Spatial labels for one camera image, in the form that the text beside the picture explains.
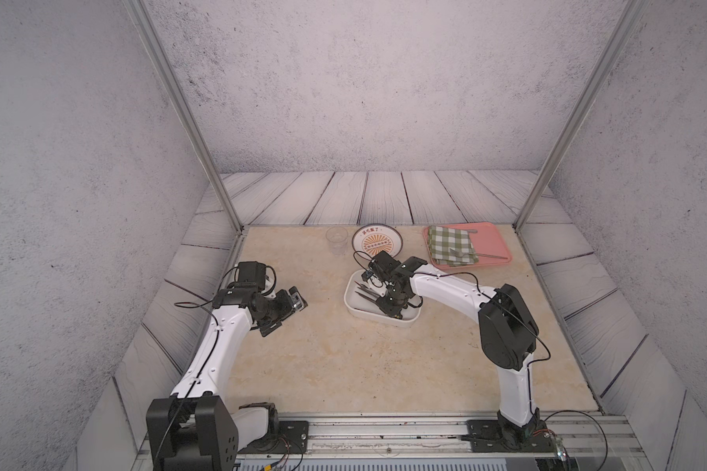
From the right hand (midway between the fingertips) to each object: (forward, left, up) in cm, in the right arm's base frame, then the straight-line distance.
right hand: (390, 305), depth 91 cm
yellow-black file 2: (+8, +8, -4) cm, 12 cm away
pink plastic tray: (+31, -40, -7) cm, 51 cm away
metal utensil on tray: (+25, -34, -7) cm, 43 cm away
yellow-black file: (+6, +7, -4) cm, 10 cm away
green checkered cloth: (+32, -22, -5) cm, 39 cm away
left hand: (-6, +25, +8) cm, 27 cm away
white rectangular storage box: (0, +6, -1) cm, 6 cm away
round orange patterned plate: (+34, +5, -7) cm, 35 cm away
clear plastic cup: (+30, +18, -1) cm, 35 cm away
